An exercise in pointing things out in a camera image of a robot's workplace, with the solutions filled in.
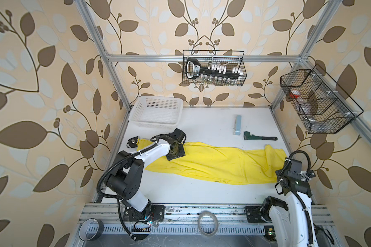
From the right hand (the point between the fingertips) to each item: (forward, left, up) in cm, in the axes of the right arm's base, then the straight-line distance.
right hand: (285, 178), depth 78 cm
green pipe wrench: (+31, +9, -6) cm, 33 cm away
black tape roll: (-18, +96, -8) cm, 98 cm away
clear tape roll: (-17, +41, -8) cm, 45 cm away
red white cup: (+35, -8, +26) cm, 44 cm away
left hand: (+17, +53, -2) cm, 56 cm away
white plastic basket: (+56, +73, -7) cm, 93 cm away
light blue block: (+40, +14, -5) cm, 43 cm away
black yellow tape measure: (+27, +85, -4) cm, 89 cm away
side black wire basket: (+25, -16, +27) cm, 40 cm away
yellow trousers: (+13, +35, -8) cm, 38 cm away
